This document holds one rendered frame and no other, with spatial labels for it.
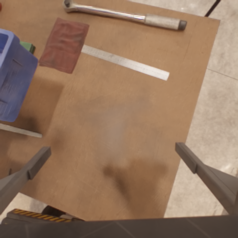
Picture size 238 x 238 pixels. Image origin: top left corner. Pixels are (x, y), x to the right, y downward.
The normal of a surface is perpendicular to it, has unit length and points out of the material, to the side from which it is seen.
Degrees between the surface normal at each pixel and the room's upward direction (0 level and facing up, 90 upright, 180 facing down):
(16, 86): 90
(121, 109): 0
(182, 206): 0
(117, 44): 0
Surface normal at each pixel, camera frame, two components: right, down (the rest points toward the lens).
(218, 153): -0.10, -0.14
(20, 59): 0.94, 0.30
